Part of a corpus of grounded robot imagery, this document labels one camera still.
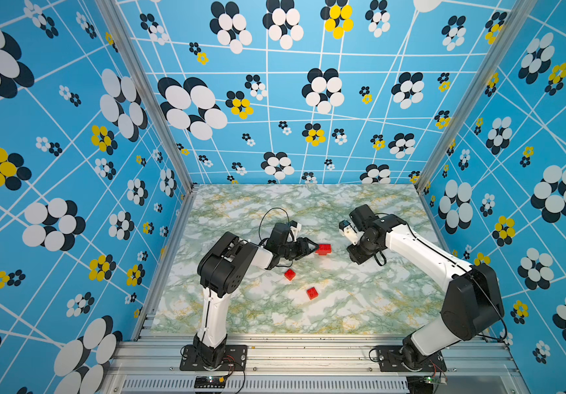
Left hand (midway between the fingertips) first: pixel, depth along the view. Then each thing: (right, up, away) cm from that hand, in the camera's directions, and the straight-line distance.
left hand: (319, 247), depth 94 cm
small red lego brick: (-3, -15, -9) cm, 18 cm away
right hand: (+14, -1, -8) cm, 16 cm away
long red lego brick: (+2, -1, 0) cm, 2 cm away
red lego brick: (-12, -10, -4) cm, 15 cm away
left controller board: (-36, -37, -22) cm, 56 cm away
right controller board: (+27, -36, -24) cm, 51 cm away
